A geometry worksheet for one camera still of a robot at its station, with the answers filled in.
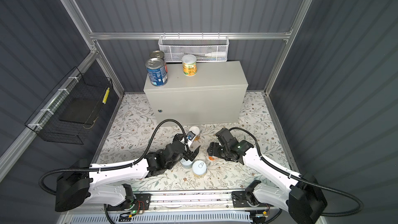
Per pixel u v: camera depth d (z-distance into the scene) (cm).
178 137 72
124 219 72
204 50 112
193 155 71
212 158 81
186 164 80
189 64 77
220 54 88
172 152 57
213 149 72
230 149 61
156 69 69
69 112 73
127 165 51
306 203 40
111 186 59
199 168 79
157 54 75
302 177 43
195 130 91
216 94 133
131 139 96
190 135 66
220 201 75
